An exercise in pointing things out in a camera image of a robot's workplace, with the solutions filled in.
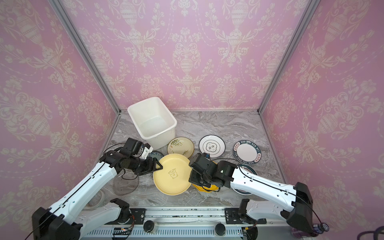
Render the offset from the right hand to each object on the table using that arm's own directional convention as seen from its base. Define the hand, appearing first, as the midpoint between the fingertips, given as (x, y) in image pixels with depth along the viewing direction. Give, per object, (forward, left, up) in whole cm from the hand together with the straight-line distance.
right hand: (189, 179), depth 71 cm
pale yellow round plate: (+1, +8, -2) cm, 8 cm away
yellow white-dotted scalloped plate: (-7, -7, +8) cm, 13 cm away
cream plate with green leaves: (+28, +6, -14) cm, 32 cm away
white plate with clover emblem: (+28, -15, -14) cm, 35 cm away
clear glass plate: (+6, +37, -15) cm, 41 cm away
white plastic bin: (+50, +27, -15) cm, 59 cm away
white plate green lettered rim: (+22, -37, -16) cm, 46 cm away
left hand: (+6, +15, 0) cm, 16 cm away
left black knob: (-17, +18, -5) cm, 25 cm away
